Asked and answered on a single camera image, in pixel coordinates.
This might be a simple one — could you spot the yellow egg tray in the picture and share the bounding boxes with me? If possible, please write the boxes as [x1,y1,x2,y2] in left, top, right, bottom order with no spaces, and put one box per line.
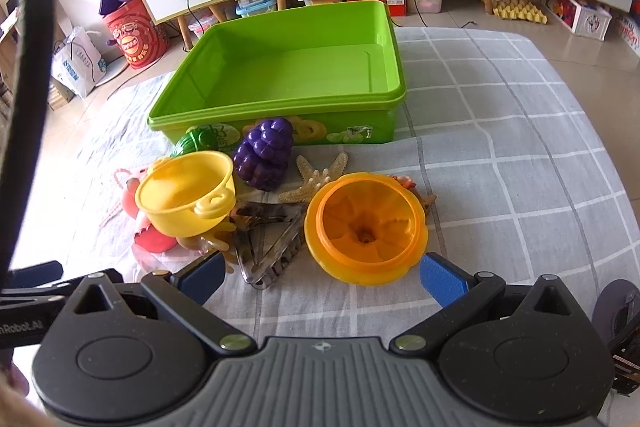
[489,0,548,25]

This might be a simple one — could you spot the purple toy grapes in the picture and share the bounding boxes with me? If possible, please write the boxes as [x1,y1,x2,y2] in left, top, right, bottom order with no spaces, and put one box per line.
[233,117,293,192]

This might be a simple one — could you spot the pink toy pig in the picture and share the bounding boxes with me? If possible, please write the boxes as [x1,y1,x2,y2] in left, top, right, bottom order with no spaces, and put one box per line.
[114,169,178,255]

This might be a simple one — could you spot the toy corn with green husk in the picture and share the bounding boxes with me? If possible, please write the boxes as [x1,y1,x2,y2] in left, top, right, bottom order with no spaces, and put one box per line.
[170,124,219,157]

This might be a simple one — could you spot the red printed bucket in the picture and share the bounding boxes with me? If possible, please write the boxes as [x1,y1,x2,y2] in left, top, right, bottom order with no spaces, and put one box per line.
[103,0,168,69]

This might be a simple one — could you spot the white toy box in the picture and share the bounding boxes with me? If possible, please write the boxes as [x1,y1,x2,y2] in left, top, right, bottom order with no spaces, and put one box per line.
[544,0,612,41]

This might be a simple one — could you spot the amber rubber hand toy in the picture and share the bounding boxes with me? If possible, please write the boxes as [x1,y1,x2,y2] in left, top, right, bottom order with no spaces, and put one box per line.
[177,217,240,273]

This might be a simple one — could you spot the beige starfish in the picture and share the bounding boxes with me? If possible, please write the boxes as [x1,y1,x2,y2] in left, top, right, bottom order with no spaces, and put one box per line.
[278,152,349,204]

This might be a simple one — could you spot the green plastic storage bin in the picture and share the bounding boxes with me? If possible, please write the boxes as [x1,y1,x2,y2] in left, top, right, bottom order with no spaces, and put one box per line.
[148,0,407,144]

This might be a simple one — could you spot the black camera strap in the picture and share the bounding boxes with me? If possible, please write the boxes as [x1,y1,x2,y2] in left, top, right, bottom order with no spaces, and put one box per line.
[0,0,57,287]

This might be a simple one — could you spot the orange toy figure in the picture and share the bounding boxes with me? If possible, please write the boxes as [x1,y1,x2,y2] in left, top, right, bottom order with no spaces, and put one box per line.
[390,174,437,218]

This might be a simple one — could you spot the grey checked table cloth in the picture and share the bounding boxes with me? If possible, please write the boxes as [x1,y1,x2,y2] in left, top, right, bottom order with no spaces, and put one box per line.
[44,26,640,427]

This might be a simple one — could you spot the yellow toy pot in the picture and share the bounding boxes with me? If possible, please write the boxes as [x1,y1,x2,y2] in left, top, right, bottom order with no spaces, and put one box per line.
[134,150,236,237]

